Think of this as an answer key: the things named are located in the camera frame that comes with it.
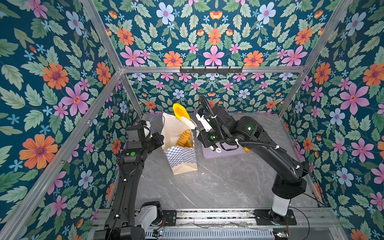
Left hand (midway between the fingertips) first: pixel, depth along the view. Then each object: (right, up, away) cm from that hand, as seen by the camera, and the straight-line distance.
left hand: (164, 132), depth 73 cm
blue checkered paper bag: (+7, -15, +8) cm, 19 cm away
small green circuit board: (-4, -49, -1) cm, 50 cm away
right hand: (+17, -1, -9) cm, 20 cm away
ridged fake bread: (+6, -5, +23) cm, 24 cm away
